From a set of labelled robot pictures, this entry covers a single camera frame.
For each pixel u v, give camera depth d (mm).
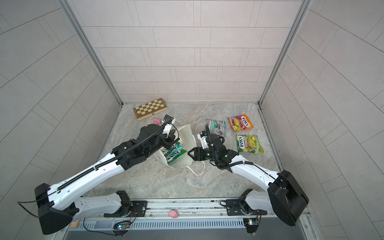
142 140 413
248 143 913
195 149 708
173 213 692
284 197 394
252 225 681
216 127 998
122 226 642
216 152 619
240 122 1020
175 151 816
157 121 1026
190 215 698
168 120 550
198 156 693
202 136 729
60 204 378
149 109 1088
